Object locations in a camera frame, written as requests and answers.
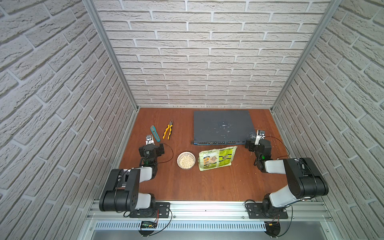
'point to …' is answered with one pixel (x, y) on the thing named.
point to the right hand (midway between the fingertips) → (252, 137)
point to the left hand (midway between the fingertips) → (149, 141)
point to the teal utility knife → (155, 133)
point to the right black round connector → (273, 228)
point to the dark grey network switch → (223, 127)
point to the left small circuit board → (148, 224)
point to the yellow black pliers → (169, 127)
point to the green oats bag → (211, 159)
